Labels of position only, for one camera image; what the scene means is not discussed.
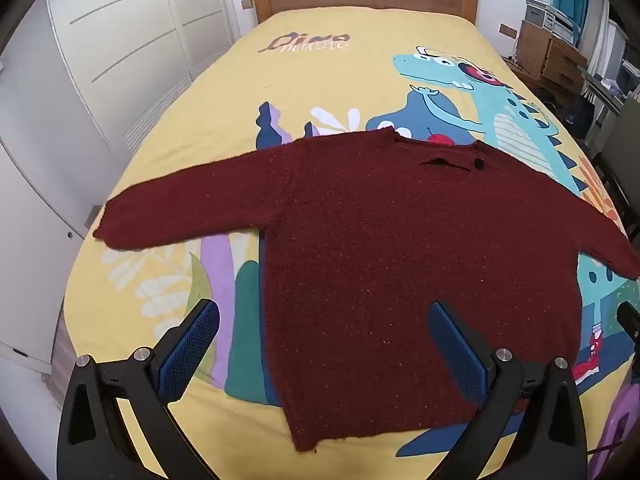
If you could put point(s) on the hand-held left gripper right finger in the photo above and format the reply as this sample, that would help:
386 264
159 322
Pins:
457 350

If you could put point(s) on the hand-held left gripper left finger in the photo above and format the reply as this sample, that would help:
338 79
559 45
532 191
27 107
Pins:
192 345

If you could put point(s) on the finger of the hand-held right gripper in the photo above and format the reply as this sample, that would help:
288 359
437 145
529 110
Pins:
629 317

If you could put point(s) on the dark red knitted sweater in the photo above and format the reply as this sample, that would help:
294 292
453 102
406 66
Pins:
375 260

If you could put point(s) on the purple plastic object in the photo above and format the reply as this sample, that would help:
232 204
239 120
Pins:
622 430

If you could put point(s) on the dark chair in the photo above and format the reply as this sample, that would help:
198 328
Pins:
617 180

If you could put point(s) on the dark bag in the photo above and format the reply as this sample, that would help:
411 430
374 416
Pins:
580 115

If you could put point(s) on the wooden cabinet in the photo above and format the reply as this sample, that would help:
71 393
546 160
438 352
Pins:
550 57

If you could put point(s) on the yellow dinosaur printed bedspread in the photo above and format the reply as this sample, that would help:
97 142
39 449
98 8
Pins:
320 75

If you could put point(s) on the white printer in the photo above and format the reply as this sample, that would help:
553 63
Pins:
547 15

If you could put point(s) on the white wardrobe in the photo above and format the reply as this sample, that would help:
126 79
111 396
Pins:
125 35

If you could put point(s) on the wall socket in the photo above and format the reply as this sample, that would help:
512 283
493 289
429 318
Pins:
508 30

